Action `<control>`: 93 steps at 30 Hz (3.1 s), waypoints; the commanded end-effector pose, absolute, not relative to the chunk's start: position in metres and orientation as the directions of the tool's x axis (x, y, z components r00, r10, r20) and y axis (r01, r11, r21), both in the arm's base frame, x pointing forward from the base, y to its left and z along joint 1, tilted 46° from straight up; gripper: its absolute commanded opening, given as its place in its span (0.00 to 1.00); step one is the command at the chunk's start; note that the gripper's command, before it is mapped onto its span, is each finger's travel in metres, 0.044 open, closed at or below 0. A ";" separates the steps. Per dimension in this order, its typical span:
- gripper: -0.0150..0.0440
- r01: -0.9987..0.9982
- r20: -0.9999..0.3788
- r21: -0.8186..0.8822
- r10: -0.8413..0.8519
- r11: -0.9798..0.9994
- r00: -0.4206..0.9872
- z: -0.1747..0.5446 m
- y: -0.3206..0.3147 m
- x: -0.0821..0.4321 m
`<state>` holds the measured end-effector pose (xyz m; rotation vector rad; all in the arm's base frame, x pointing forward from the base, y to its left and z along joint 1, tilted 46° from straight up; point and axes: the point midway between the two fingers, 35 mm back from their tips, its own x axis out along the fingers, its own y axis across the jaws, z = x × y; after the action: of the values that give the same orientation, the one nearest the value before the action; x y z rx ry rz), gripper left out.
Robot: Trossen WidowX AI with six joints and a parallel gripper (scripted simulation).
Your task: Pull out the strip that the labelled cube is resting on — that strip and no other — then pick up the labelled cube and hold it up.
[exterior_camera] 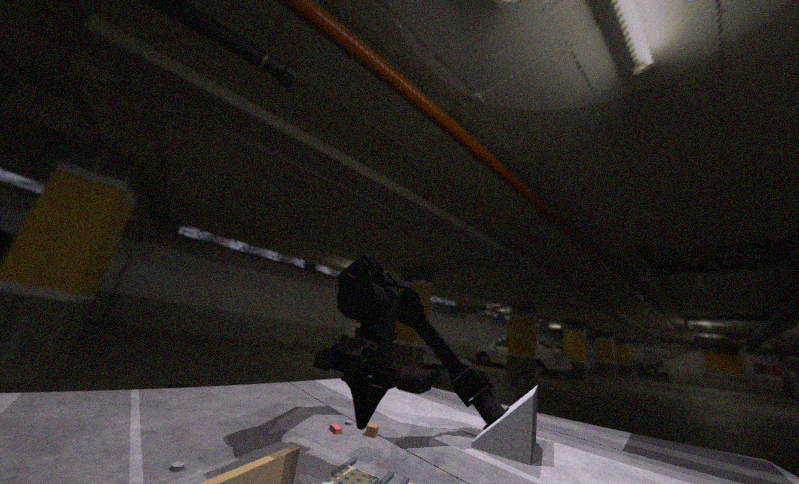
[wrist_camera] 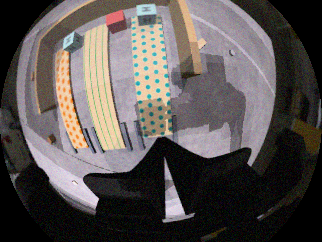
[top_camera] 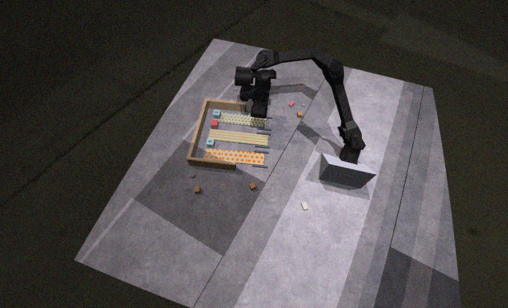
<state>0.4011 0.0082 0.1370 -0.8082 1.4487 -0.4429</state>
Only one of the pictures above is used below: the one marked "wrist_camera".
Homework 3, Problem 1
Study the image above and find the beige strip with teal polka dots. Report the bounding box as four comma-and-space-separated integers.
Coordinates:
134, 74, 173, 138

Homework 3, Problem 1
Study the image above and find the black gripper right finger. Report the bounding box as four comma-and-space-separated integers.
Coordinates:
162, 137, 251, 215

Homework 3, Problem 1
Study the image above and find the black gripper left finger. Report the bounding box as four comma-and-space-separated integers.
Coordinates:
82, 137, 166, 219

